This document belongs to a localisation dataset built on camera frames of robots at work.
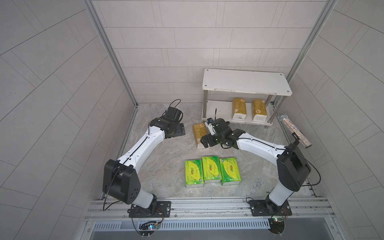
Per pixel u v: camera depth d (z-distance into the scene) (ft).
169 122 1.90
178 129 2.41
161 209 2.33
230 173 2.53
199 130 3.04
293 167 1.46
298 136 2.47
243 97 3.42
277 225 2.22
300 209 2.37
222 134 2.14
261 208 2.36
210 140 2.48
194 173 2.52
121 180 1.33
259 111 3.13
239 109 3.18
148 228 2.14
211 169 2.58
